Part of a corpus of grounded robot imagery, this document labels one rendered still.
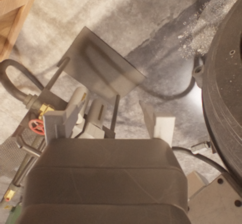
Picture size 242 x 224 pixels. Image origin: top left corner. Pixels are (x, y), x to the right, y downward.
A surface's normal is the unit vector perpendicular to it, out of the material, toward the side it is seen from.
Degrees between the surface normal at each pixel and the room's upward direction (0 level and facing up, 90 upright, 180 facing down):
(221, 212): 90
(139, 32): 0
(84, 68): 0
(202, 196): 90
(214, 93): 91
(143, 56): 0
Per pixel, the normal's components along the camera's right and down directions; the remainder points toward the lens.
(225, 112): -0.79, -0.51
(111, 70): -0.11, 0.65
